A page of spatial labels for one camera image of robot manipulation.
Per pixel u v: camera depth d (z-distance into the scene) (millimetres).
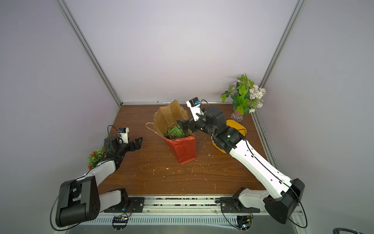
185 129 590
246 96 795
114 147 678
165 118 965
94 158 735
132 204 725
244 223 708
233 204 655
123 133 778
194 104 550
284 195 371
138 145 812
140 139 850
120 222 722
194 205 742
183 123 565
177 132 948
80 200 416
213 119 469
